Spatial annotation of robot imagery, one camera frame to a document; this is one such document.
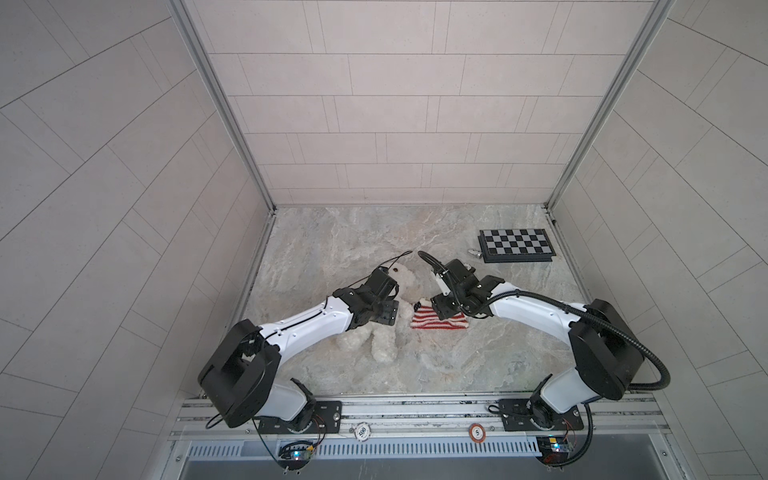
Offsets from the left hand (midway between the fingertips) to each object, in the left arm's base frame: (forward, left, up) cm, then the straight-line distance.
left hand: (391, 306), depth 86 cm
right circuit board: (-33, -38, -4) cm, 51 cm away
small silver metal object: (+21, -28, -3) cm, 35 cm away
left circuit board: (-35, +21, -2) cm, 41 cm away
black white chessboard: (+23, -42, -2) cm, 48 cm away
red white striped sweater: (-2, -10, -3) cm, 11 cm away
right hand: (+1, -14, -1) cm, 14 cm away
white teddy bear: (-10, -2, -1) cm, 10 cm away
